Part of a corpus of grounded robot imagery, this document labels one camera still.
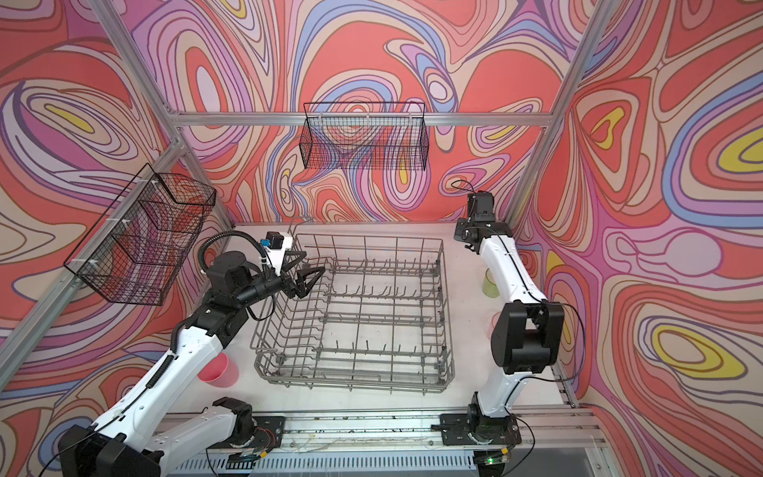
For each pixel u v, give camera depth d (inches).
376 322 34.9
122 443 15.0
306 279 25.2
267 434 28.5
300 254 28.6
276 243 23.8
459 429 28.9
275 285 25.2
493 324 36.3
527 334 18.4
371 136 37.9
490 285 36.2
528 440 28.5
